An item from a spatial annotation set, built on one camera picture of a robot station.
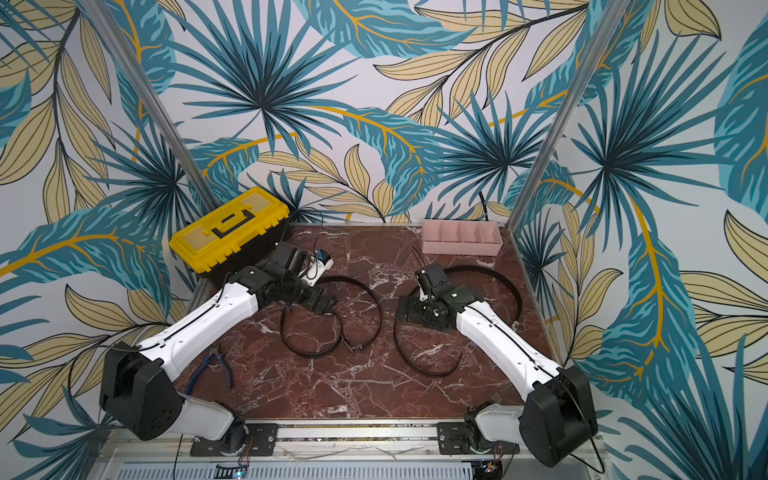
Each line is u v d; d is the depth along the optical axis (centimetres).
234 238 93
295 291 68
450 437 73
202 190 107
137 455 73
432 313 58
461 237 110
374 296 99
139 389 40
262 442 73
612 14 69
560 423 40
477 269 107
